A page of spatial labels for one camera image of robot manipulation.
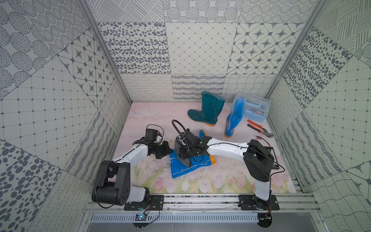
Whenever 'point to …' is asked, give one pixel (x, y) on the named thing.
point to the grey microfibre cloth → (183, 162)
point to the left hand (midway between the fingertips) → (176, 151)
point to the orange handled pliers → (262, 130)
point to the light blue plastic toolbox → (256, 108)
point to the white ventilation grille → (176, 218)
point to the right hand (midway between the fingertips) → (181, 155)
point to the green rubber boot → (211, 105)
